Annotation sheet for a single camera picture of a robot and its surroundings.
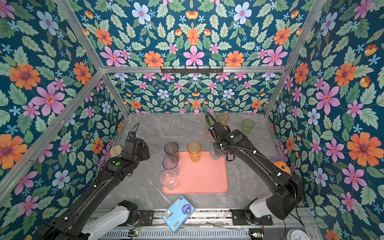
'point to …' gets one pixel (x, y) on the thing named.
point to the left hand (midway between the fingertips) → (142, 146)
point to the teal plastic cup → (212, 151)
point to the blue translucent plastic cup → (170, 162)
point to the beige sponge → (115, 151)
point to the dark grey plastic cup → (172, 148)
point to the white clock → (296, 234)
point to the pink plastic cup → (208, 135)
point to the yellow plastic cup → (194, 148)
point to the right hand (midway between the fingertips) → (221, 147)
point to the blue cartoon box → (178, 214)
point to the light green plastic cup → (247, 125)
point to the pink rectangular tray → (207, 176)
